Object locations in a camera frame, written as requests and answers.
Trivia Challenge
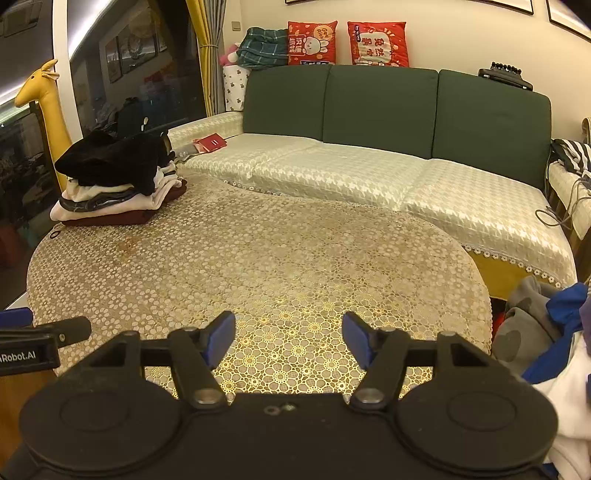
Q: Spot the gold lace tablecloth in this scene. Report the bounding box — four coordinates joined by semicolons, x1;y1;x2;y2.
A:
27;173;492;394

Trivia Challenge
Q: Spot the dark red folded garment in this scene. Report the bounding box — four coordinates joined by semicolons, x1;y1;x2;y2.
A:
63;179;187;226

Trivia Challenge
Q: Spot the grey hoodie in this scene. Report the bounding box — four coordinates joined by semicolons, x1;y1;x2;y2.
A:
491;276;559;376

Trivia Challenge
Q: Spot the black folded garment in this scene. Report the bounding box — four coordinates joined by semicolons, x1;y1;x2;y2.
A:
55;131;174;195

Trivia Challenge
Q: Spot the red booklet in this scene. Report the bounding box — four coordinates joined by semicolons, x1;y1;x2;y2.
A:
192;133;228;154

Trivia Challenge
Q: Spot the blue garment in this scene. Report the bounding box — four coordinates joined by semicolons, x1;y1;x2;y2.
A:
522;283;588;384

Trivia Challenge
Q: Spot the white garment in pile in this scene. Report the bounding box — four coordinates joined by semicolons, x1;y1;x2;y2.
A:
534;333;591;479

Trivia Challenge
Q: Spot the green sofa with cream cover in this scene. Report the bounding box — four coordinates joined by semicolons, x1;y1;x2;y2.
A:
168;65;577;297

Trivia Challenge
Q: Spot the yellow giraffe toy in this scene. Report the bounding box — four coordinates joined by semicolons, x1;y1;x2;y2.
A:
14;59;73;191

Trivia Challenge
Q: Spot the white patterned pillow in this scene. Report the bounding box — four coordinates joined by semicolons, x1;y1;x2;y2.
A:
222;65;250;112

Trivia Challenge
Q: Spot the pink plush toy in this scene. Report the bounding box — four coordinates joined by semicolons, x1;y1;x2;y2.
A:
219;43;239;67

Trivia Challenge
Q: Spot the striped black white cloth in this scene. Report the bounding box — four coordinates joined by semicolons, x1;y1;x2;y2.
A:
552;139;591;178

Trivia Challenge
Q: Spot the green plaid blanket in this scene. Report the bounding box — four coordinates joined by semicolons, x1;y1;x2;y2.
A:
238;27;288;70

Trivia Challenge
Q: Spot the red text cushion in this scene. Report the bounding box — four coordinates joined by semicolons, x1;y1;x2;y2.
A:
348;21;410;67

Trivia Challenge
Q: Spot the black device on sofa back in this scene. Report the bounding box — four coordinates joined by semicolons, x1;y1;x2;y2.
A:
478;62;533;91

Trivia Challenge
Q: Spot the red rabbit cushion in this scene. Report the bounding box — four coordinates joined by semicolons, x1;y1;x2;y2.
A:
287;21;338;66

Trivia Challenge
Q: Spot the yellow grey curtain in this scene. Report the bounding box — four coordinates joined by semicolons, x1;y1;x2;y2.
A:
186;0;226;117

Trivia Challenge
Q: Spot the black cable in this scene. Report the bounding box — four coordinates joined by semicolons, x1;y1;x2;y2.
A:
534;177;591;229

